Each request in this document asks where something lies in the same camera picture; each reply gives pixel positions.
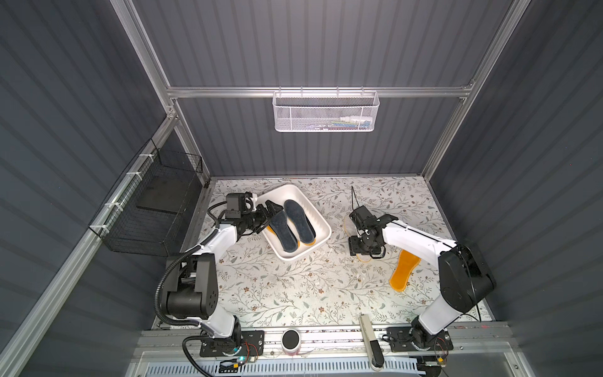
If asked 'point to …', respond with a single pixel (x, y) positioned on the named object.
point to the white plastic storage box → (281, 194)
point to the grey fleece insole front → (279, 225)
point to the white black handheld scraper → (371, 345)
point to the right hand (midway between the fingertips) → (360, 250)
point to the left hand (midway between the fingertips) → (280, 214)
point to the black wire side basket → (149, 213)
